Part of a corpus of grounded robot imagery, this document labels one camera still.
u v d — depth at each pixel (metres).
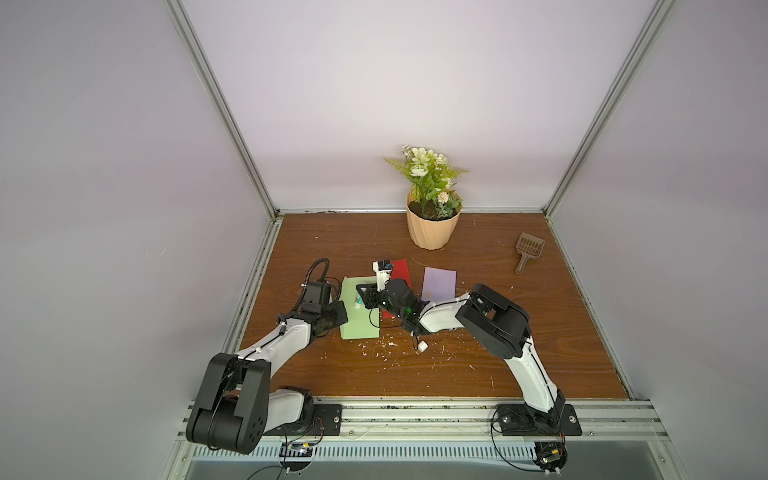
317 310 0.70
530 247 1.10
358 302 0.92
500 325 0.55
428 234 1.00
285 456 0.71
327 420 0.74
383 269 0.85
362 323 0.82
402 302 0.74
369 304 0.83
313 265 0.73
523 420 0.71
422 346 0.83
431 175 0.92
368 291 0.85
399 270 1.03
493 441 0.70
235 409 0.41
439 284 1.00
